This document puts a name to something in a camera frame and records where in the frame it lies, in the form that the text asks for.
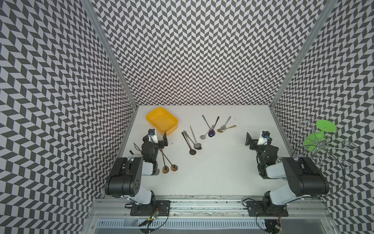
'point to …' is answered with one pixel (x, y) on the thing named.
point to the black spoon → (192, 151)
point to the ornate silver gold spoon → (187, 135)
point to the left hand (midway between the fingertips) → (158, 133)
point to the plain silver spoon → (196, 145)
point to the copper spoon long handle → (173, 167)
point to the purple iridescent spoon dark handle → (212, 135)
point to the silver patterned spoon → (202, 137)
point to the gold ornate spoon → (219, 130)
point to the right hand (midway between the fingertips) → (254, 134)
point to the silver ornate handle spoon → (223, 127)
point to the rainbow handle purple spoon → (211, 131)
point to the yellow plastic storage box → (162, 120)
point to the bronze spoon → (165, 168)
